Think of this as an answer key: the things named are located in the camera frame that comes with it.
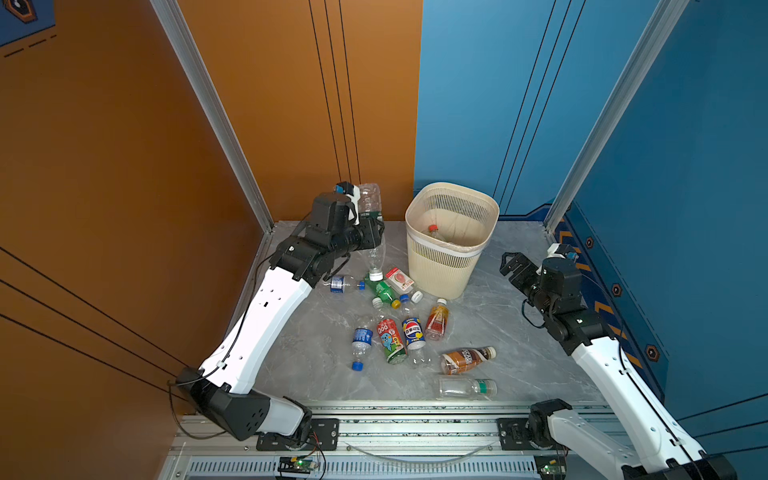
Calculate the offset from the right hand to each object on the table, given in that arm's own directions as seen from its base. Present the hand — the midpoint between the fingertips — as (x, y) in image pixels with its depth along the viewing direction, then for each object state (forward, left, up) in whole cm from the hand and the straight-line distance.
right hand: (509, 262), depth 76 cm
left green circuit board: (-40, +54, -26) cm, 72 cm away
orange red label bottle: (-6, +17, -20) cm, 27 cm away
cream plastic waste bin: (+26, +12, -12) cm, 31 cm away
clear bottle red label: (+25, +17, -13) cm, 32 cm away
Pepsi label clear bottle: (-10, +24, -20) cm, 33 cm away
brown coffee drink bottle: (-18, +14, -20) cm, 30 cm away
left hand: (+3, +33, +12) cm, 35 cm away
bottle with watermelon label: (+7, +27, -20) cm, 35 cm away
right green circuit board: (-40, -7, -28) cm, 50 cm away
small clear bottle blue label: (+7, +47, -20) cm, 52 cm away
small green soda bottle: (+5, +34, -19) cm, 39 cm away
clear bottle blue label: (-12, +40, -21) cm, 46 cm away
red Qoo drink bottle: (-10, +31, -19) cm, 38 cm away
